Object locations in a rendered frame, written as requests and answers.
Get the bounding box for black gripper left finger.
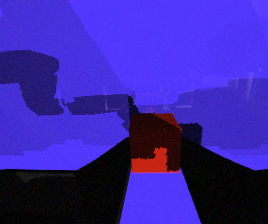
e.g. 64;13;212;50
0;137;132;224

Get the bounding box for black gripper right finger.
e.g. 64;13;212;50
180;136;268;224

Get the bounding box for red cube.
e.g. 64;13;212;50
129;113;182;174

